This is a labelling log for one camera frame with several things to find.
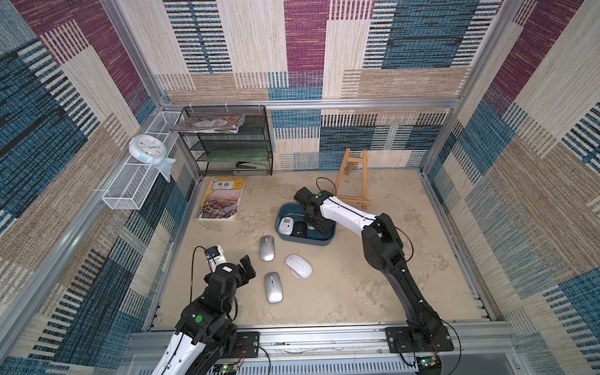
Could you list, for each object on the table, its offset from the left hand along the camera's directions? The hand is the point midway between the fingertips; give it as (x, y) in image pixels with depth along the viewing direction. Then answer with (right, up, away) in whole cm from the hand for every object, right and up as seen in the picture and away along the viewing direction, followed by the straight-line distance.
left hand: (238, 261), depth 78 cm
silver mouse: (+7, +1, +16) cm, 18 cm away
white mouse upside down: (+14, +9, +20) cm, 27 cm away
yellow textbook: (-16, +20, +31) cm, 40 cm away
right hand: (+25, +10, +23) cm, 36 cm away
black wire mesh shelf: (-6, +43, +36) cm, 56 cm away
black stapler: (-4, +35, +33) cm, 49 cm away
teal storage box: (+26, +5, +18) cm, 32 cm away
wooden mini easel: (+41, +36, +20) cm, 58 cm away
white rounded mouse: (+20, -5, +9) cm, 23 cm away
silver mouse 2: (+11, -11, +6) cm, 17 cm away
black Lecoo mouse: (+20, +8, +19) cm, 29 cm away
